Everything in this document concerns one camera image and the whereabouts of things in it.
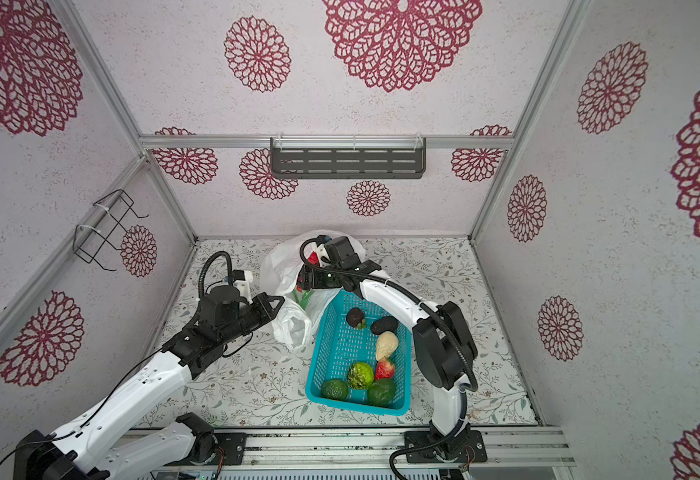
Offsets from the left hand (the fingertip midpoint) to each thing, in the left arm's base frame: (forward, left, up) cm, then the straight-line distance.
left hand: (284, 302), depth 77 cm
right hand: (+11, -4, -2) cm, 12 cm away
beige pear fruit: (-5, -27, -16) cm, 32 cm away
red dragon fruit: (+5, -3, -4) cm, 7 cm away
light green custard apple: (-14, -19, -15) cm, 28 cm away
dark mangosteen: (+5, -18, -16) cm, 25 cm away
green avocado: (-17, -13, -15) cm, 26 cm away
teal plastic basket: (-6, -20, -22) cm, 31 cm away
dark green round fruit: (-18, -25, -16) cm, 34 cm away
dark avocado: (+2, -27, -17) cm, 32 cm away
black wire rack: (+10, +47, +13) cm, 50 cm away
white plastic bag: (+9, +2, +3) cm, 10 cm away
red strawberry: (-12, -26, -17) cm, 34 cm away
